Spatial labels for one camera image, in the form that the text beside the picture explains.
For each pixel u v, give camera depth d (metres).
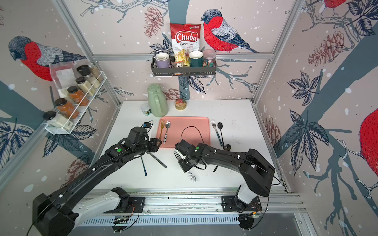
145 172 0.85
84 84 0.76
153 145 0.69
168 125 1.04
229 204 0.73
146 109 1.10
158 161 0.89
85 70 0.78
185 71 0.88
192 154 0.61
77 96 0.71
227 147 0.92
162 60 0.80
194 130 0.71
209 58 0.83
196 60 0.82
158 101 0.95
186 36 0.79
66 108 0.65
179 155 0.67
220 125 1.04
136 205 0.73
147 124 0.70
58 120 0.61
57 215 0.37
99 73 0.88
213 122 1.07
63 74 0.69
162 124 1.07
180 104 1.15
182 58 0.85
